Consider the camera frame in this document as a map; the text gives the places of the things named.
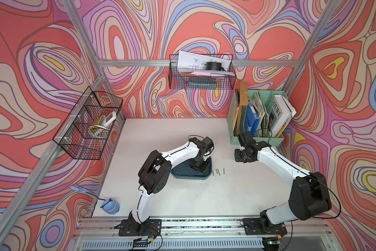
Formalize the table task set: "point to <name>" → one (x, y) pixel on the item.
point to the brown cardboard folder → (243, 102)
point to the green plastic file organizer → (261, 113)
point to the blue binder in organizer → (252, 120)
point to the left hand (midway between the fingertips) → (203, 171)
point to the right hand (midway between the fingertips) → (241, 160)
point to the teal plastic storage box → (184, 171)
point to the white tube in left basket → (109, 118)
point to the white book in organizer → (282, 112)
